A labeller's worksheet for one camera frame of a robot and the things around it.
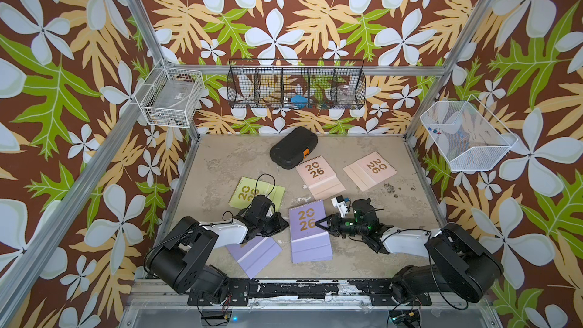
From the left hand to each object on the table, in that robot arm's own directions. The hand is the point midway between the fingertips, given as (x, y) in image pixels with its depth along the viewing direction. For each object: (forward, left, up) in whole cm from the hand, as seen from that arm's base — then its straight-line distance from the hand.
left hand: (290, 221), depth 89 cm
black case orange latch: (+36, 0, +3) cm, 36 cm away
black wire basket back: (+51, -3, +29) cm, 59 cm away
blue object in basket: (+41, -3, +27) cm, 49 cm away
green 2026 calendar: (+15, +19, 0) cm, 24 cm away
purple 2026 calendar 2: (-9, -7, +2) cm, 12 cm away
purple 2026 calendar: (-12, +13, -1) cm, 18 cm away
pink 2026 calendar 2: (+25, -37, 0) cm, 45 cm away
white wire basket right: (+23, -66, +25) cm, 74 cm away
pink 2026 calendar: (+20, -14, 0) cm, 25 cm away
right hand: (-4, -9, +6) cm, 11 cm away
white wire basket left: (+36, +48, +32) cm, 68 cm away
